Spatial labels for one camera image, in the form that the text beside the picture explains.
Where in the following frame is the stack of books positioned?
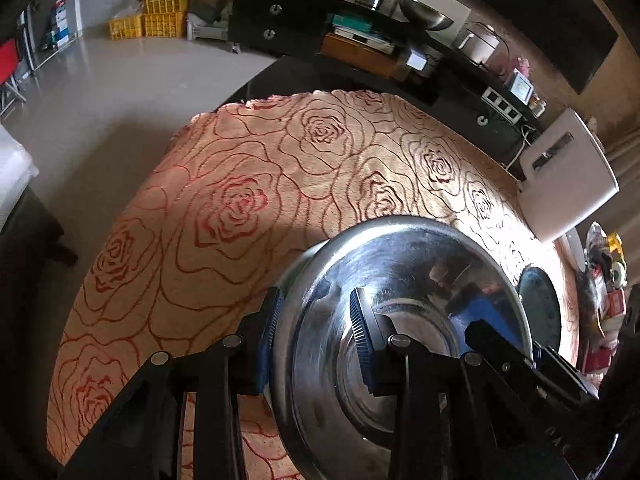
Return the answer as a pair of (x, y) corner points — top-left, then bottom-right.
(330, 14), (396, 53)

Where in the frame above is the small framed picture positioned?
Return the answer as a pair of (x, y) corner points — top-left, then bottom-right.
(507, 71), (533, 103)

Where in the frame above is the red chair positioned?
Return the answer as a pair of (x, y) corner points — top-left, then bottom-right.
(0, 40), (26, 111)

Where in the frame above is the shelf with boxes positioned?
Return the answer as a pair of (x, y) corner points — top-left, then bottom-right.
(42, 0), (76, 51)

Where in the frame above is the blue patterned ceramic bowl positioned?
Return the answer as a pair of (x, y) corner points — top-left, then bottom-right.
(517, 266), (563, 366)

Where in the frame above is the cardboard box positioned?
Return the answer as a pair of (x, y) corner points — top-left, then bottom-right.
(189, 0), (236, 21)

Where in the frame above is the black sideboard cabinet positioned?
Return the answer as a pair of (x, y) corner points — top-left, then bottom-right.
(227, 0), (546, 161)

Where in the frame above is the white plastic basket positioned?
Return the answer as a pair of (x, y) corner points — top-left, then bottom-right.
(187, 22), (231, 42)

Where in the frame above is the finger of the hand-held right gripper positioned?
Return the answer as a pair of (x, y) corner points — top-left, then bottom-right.
(466, 319), (539, 369)
(619, 282), (640, 361)

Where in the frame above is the large stainless steel bowl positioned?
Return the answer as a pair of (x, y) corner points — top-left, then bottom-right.
(272, 216), (533, 480)

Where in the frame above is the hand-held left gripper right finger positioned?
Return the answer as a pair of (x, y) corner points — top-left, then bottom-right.
(349, 287), (577, 480)

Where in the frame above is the black television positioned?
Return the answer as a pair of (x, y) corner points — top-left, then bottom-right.
(520, 0), (626, 96)

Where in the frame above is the steel mixing bowl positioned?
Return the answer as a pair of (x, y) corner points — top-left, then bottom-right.
(398, 0), (455, 31)

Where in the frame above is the tray of condiments and packets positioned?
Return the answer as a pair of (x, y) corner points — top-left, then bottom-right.
(575, 220), (631, 376)

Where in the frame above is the white board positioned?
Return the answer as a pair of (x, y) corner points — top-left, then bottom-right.
(400, 0), (471, 43)

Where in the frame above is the white tall appliance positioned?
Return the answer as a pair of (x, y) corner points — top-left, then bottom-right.
(517, 108), (620, 243)

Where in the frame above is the white shallow plate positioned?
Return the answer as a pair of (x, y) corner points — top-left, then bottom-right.
(562, 227), (587, 281)

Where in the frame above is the wooden box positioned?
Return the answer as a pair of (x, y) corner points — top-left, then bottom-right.
(320, 34), (401, 78)

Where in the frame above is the white power strip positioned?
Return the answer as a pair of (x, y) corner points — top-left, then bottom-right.
(482, 87), (521, 121)

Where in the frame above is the rose patterned tablecloth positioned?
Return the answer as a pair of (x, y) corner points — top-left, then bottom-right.
(46, 89), (581, 480)

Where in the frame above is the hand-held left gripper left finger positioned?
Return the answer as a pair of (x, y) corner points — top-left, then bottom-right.
(60, 286), (287, 480)

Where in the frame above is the white cushioned chair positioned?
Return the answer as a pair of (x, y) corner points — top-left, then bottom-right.
(0, 125), (78, 266)

